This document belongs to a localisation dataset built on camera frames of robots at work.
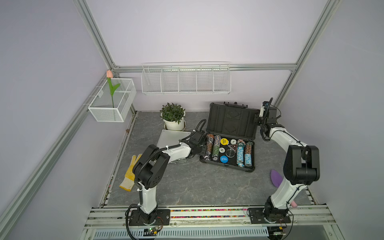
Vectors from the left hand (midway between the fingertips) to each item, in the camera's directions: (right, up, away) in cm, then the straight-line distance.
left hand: (203, 149), depth 95 cm
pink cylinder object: (+45, -24, -20) cm, 55 cm away
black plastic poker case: (+20, +13, +5) cm, 24 cm away
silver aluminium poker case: (-22, +7, +5) cm, 24 cm away
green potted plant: (-19, +24, +1) cm, 30 cm away
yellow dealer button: (+14, +5, +4) cm, 16 cm away
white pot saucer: (-13, +14, +14) cm, 24 cm away
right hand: (+36, +22, +1) cm, 42 cm away
